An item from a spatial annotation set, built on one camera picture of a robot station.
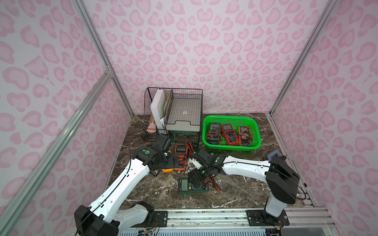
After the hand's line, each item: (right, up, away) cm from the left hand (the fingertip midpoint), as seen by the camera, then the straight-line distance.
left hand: (170, 161), depth 76 cm
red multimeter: (+37, +12, +25) cm, 46 cm away
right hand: (+12, -10, +6) cm, 17 cm away
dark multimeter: (+25, +11, +19) cm, 33 cm away
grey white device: (+66, +2, +20) cm, 69 cm away
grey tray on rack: (+5, +26, +27) cm, 38 cm away
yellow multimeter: (-4, -8, +11) cm, 14 cm away
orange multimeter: (+4, +3, +19) cm, 19 cm away
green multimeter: (+12, -15, +6) cm, 19 cm away
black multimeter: (+11, +3, +19) cm, 22 cm away
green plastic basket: (+45, +22, +37) cm, 62 cm away
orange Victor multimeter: (+47, +12, +24) cm, 54 cm away
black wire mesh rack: (-19, +14, +28) cm, 36 cm away
